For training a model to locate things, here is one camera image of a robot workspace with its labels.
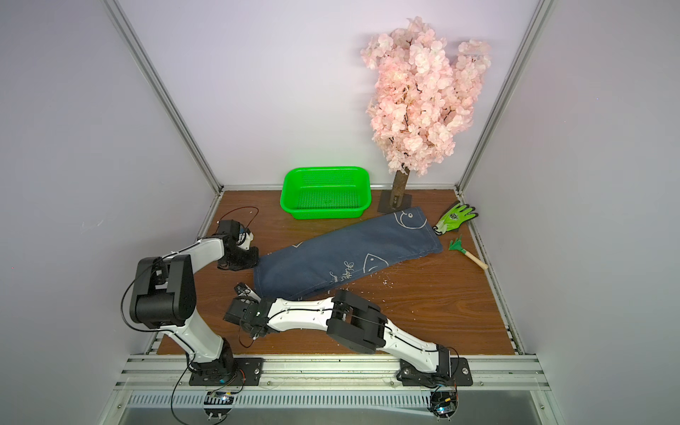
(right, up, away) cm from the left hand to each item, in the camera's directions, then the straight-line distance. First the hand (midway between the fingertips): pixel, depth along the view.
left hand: (261, 259), depth 97 cm
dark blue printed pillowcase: (+24, -1, -1) cm, 24 cm away
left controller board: (-4, -36, -25) cm, 44 cm away
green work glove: (+77, +15, +10) cm, 79 cm away
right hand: (+4, -13, -11) cm, 18 cm away
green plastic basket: (+21, +26, +21) cm, 40 cm away
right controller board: (+59, -34, -27) cm, 73 cm away
